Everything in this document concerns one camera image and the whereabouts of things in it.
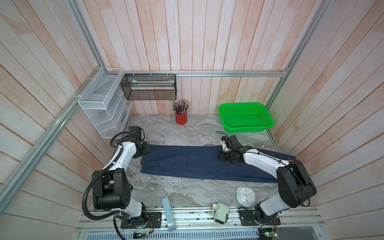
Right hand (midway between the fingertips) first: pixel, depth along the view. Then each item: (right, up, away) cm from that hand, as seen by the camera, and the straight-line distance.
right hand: (220, 155), depth 93 cm
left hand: (-47, +2, -4) cm, 47 cm away
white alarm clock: (+11, -19, -14) cm, 26 cm away
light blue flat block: (-29, -26, -21) cm, 45 cm away
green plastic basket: (+21, +26, +25) cm, 42 cm away
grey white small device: (-4, -24, -21) cm, 32 cm away
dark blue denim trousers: (-9, -4, +4) cm, 11 cm away
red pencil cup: (-25, +24, +19) cm, 40 cm away
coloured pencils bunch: (-25, +32, +13) cm, 43 cm away
